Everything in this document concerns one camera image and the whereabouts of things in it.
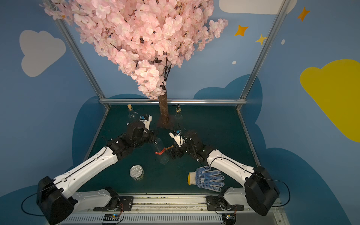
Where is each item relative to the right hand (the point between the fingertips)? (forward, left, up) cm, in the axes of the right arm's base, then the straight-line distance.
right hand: (172, 145), depth 80 cm
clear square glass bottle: (+18, -2, +4) cm, 19 cm away
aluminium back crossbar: (+45, +4, -7) cm, 45 cm away
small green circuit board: (-35, +30, -18) cm, 50 cm away
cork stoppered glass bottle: (+17, +27, +4) cm, 32 cm away
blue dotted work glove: (-12, -19, -16) cm, 27 cm away
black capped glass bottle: (-3, +7, -4) cm, 8 cm away
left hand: (+6, +9, +8) cm, 13 cm away
